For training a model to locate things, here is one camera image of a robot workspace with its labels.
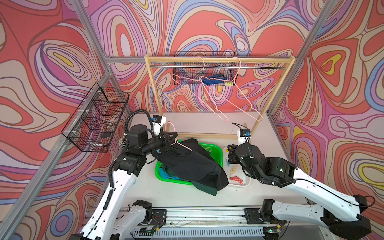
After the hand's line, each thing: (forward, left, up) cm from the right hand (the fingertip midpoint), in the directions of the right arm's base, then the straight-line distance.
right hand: (230, 151), depth 67 cm
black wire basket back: (+57, +15, +4) cm, 59 cm away
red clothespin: (-4, -7, -25) cm, 26 cm away
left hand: (+6, +24, +6) cm, 25 cm away
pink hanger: (+4, +25, +3) cm, 25 cm away
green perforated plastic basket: (+12, +4, -20) cm, 23 cm away
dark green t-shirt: (-11, +14, -17) cm, 24 cm away
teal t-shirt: (-3, +33, -17) cm, 37 cm away
